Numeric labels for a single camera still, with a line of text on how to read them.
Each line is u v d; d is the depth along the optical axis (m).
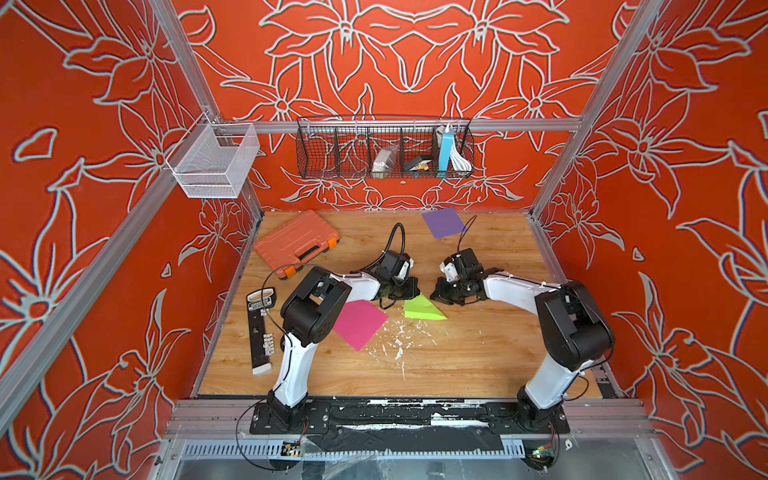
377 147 1.00
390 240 0.82
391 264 0.79
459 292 0.80
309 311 0.55
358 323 0.92
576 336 0.47
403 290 0.86
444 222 1.20
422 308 0.92
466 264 0.76
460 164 0.91
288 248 1.02
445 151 0.85
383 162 0.90
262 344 0.85
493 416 0.73
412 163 0.87
